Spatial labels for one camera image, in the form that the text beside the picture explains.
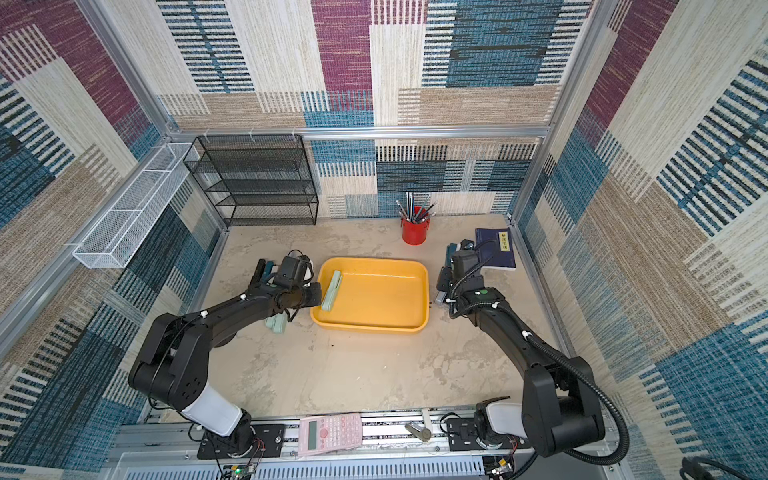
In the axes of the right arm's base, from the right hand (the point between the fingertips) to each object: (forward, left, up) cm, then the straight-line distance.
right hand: (450, 277), depth 89 cm
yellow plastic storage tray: (0, +19, -10) cm, 22 cm away
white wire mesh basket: (-4, +83, +22) cm, 86 cm away
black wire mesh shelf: (+38, +65, +7) cm, 76 cm away
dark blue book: (+15, -22, -11) cm, 29 cm away
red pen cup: (+27, +8, -10) cm, 30 cm away
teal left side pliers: (+9, +59, -9) cm, 60 cm away
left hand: (-1, +39, -7) cm, 39 cm away
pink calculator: (-38, +34, -11) cm, 52 cm away
